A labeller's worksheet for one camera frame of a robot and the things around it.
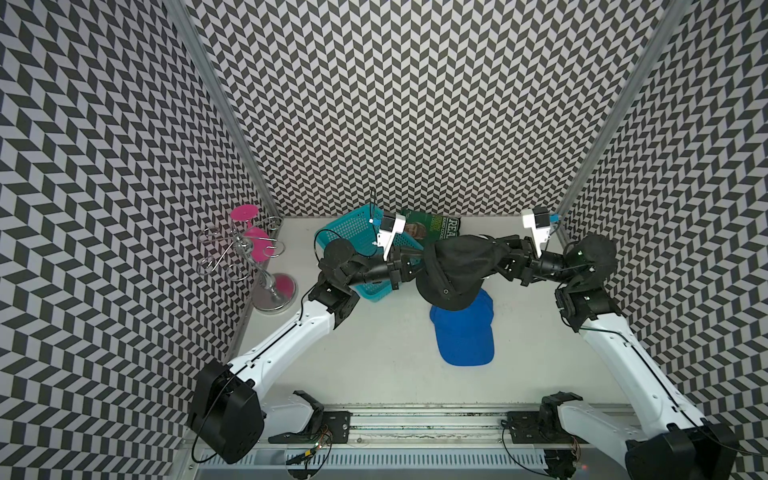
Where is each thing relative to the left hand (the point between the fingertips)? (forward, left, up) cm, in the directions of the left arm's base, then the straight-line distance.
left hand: (435, 262), depth 61 cm
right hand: (+2, -10, 0) cm, 10 cm away
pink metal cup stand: (+13, +48, -10) cm, 51 cm away
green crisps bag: (+40, -4, -34) cm, 52 cm away
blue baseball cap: (-1, -12, -37) cm, 39 cm away
